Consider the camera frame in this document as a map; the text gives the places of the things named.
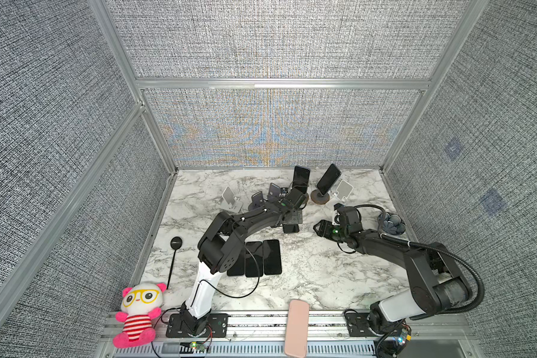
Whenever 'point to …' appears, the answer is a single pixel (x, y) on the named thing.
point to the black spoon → (175, 243)
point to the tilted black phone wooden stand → (326, 183)
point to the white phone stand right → (344, 190)
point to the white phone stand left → (230, 201)
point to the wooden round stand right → (318, 198)
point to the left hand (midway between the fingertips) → (290, 217)
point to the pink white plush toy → (141, 304)
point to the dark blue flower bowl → (393, 225)
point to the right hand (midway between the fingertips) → (318, 227)
